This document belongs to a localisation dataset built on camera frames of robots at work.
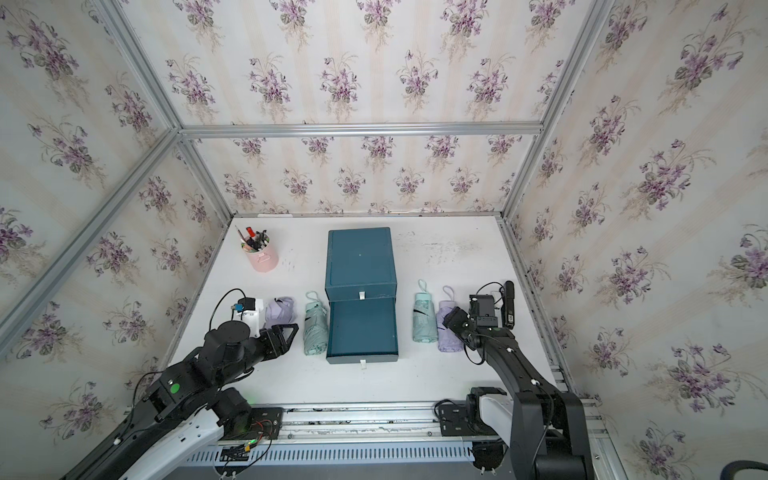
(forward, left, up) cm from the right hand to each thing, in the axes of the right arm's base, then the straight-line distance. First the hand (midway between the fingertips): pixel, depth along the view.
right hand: (455, 323), depth 89 cm
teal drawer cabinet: (+1, +28, +17) cm, 33 cm away
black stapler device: (+6, -17, +1) cm, 18 cm away
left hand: (-10, +43, +16) cm, 47 cm away
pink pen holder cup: (+19, +63, +10) cm, 66 cm away
